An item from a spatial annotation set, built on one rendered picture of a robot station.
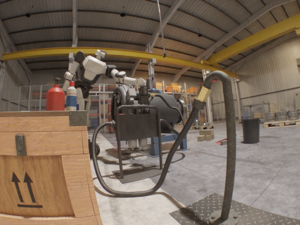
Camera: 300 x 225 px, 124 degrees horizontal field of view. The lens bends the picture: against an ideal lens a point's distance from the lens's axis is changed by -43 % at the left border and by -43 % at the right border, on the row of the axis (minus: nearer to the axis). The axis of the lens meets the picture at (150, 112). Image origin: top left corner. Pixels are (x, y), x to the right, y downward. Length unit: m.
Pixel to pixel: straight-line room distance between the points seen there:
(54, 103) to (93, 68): 1.13
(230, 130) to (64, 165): 0.53
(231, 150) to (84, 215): 0.54
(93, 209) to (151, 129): 0.83
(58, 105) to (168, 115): 1.65
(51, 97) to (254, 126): 2.21
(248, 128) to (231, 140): 1.71
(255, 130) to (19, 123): 2.32
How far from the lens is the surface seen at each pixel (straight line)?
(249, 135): 2.21
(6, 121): 0.49
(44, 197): 0.52
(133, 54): 10.52
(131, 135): 1.08
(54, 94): 0.54
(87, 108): 1.70
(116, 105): 1.86
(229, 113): 0.48
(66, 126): 0.43
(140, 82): 1.30
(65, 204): 0.52
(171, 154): 0.73
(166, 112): 1.95
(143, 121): 1.12
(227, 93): 0.49
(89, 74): 1.63
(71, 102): 0.85
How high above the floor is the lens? 0.42
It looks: 4 degrees up
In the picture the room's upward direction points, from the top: 3 degrees counter-clockwise
